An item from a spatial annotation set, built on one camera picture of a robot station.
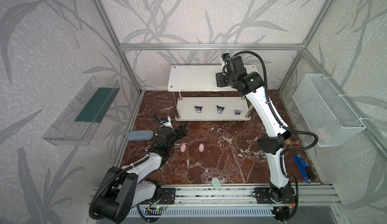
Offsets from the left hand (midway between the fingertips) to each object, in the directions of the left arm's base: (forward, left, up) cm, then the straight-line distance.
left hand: (182, 121), depth 88 cm
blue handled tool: (-26, -67, -6) cm, 72 cm away
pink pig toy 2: (-12, -12, -10) cm, 19 cm away
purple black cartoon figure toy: (+9, -35, -3) cm, 36 cm away
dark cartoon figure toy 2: (+10, -23, -2) cm, 25 cm away
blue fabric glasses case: (-5, +26, -9) cm, 28 cm away
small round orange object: (-7, -66, -11) cm, 67 cm away
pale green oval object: (-31, -20, -9) cm, 38 cm away
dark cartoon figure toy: (+10, -10, -2) cm, 14 cm away
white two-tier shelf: (+13, -12, +22) cm, 28 cm away
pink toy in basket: (-12, -71, +10) cm, 73 cm away
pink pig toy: (-12, -1, -11) cm, 16 cm away
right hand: (+15, -22, +25) cm, 37 cm away
